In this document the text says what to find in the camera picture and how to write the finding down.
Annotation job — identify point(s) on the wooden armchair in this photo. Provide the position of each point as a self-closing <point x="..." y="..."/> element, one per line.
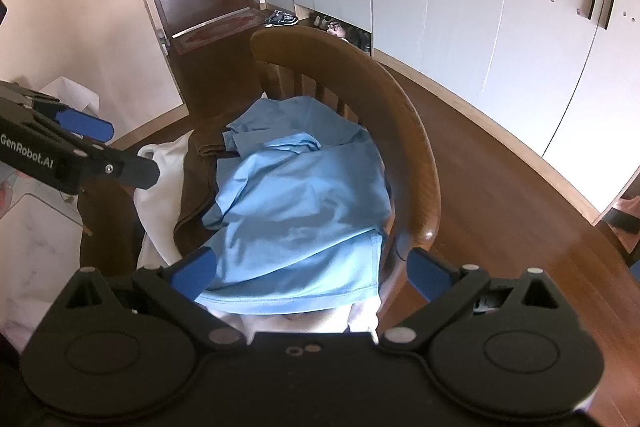
<point x="395" y="122"/>

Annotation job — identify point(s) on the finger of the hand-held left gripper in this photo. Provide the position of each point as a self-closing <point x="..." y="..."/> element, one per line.
<point x="130" y="169"/>
<point x="85" y="125"/>

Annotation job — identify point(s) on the row of shoes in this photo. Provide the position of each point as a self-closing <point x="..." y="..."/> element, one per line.
<point x="345" y="32"/>

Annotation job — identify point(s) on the brown cloth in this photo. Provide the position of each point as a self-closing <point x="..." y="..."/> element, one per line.
<point x="192" y="197"/>

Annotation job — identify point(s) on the white sideboard cabinet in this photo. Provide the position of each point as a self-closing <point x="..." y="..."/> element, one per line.
<point x="450" y="32"/>

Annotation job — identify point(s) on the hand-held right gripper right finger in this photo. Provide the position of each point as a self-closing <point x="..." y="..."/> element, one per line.
<point x="425" y="274"/>

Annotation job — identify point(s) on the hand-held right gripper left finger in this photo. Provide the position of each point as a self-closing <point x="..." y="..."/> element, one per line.
<point x="192" y="274"/>

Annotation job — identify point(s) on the pair of blue sneakers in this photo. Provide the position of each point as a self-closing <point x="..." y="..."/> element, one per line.
<point x="280" y="18"/>

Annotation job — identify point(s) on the red doormat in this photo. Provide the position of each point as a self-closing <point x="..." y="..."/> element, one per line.
<point x="220" y="29"/>

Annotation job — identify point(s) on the light blue t-shirt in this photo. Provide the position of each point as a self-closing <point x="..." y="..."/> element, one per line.
<point x="300" y="207"/>

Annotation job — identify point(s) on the white paper bag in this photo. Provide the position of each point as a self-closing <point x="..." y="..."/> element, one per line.
<point x="65" y="94"/>

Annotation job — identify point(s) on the white cloth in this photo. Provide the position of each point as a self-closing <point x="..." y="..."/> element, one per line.
<point x="162" y="212"/>

